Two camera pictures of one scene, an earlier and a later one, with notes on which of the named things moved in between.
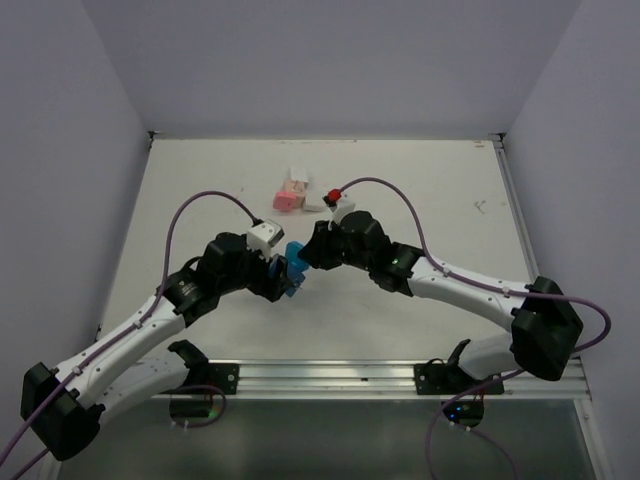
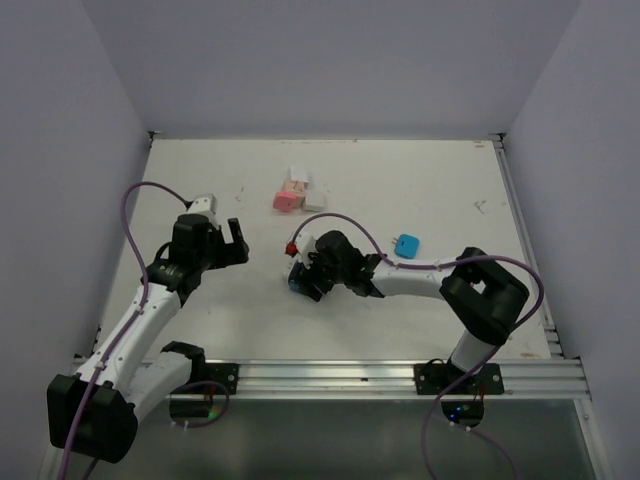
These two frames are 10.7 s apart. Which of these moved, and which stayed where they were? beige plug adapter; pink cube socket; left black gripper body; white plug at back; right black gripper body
Moved: left black gripper body; right black gripper body
Stayed: pink cube socket; beige plug adapter; white plug at back
